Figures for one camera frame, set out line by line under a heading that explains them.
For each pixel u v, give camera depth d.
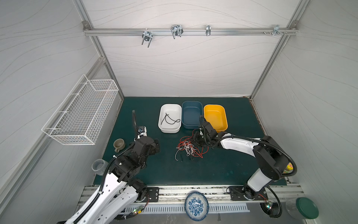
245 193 0.67
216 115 1.08
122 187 0.46
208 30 0.78
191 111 1.11
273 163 0.46
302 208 0.61
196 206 0.70
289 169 0.66
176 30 0.77
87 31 0.77
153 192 0.74
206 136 0.70
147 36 0.79
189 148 0.87
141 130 0.61
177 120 1.03
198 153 0.86
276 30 0.76
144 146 0.51
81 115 0.69
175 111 1.08
